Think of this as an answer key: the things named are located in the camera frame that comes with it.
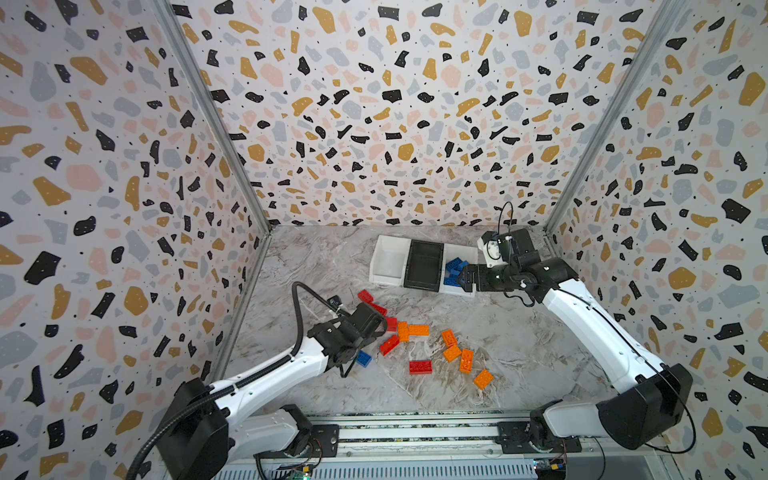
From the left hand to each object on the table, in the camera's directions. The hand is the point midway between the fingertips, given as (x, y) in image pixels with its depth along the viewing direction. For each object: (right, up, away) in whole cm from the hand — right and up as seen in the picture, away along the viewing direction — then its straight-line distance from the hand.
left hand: (369, 329), depth 82 cm
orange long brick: (+28, -11, +5) cm, 30 cm away
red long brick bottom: (+14, -12, +4) cm, 19 cm away
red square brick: (+6, -2, +13) cm, 14 cm away
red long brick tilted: (+5, -6, +6) cm, 10 cm away
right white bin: (+27, +21, +25) cm, 42 cm away
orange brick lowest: (+32, -14, +1) cm, 35 cm away
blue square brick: (-2, -10, +4) cm, 11 cm away
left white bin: (+4, +19, +28) cm, 34 cm away
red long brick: (+1, +2, +16) cm, 17 cm away
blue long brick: (+27, +16, +27) cm, 42 cm away
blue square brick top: (+31, +17, +25) cm, 44 cm away
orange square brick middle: (+23, -9, +5) cm, 26 cm away
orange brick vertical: (+9, -3, +10) cm, 14 cm away
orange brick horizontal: (+14, -3, +11) cm, 18 cm away
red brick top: (-3, +6, +18) cm, 19 cm away
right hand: (+27, +16, -4) cm, 31 cm away
